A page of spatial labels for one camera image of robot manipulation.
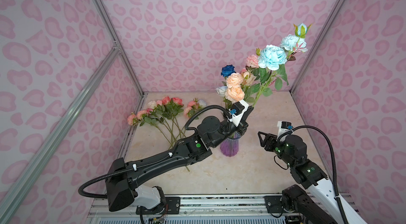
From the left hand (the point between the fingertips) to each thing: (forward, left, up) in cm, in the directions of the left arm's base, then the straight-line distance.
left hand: (253, 104), depth 57 cm
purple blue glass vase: (+4, +4, -42) cm, 42 cm away
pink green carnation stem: (+24, +61, -40) cm, 76 cm away
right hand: (+1, -9, -23) cm, 25 cm away
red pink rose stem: (+31, +42, -40) cm, 66 cm away
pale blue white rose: (+34, +20, -38) cm, 55 cm away
